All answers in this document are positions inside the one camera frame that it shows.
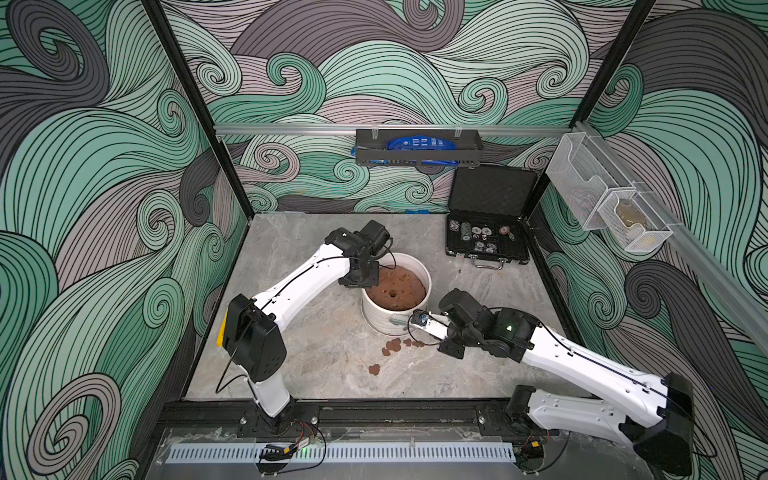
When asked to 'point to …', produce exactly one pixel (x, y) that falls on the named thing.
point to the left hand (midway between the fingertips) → (369, 278)
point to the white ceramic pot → (376, 318)
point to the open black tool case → (484, 223)
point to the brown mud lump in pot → (397, 289)
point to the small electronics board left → (271, 459)
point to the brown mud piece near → (374, 369)
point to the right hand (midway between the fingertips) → (440, 326)
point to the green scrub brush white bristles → (398, 321)
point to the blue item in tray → (421, 142)
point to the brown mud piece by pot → (415, 343)
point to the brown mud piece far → (394, 344)
